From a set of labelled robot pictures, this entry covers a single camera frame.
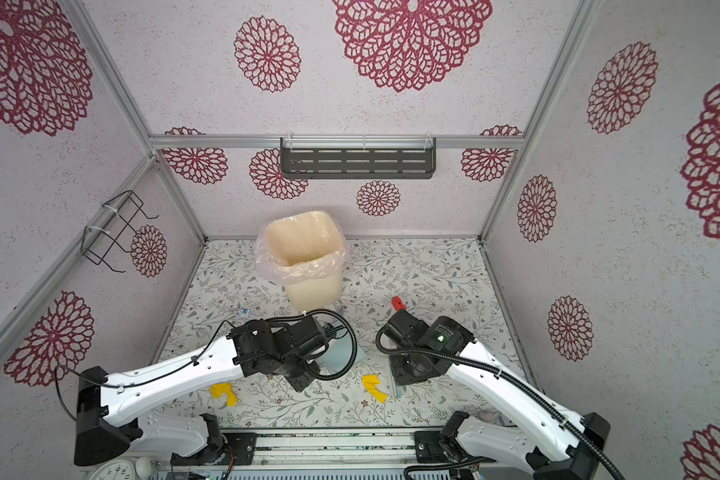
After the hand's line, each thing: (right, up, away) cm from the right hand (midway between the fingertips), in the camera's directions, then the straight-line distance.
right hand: (400, 370), depth 70 cm
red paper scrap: (+3, +12, +30) cm, 32 cm away
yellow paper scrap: (-6, -8, +15) cm, 18 cm away
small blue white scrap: (-47, +10, +28) cm, 56 cm away
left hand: (-22, -2, +2) cm, 22 cm away
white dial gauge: (-65, -22, -3) cm, 69 cm away
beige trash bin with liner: (-28, +30, +32) cm, 52 cm away
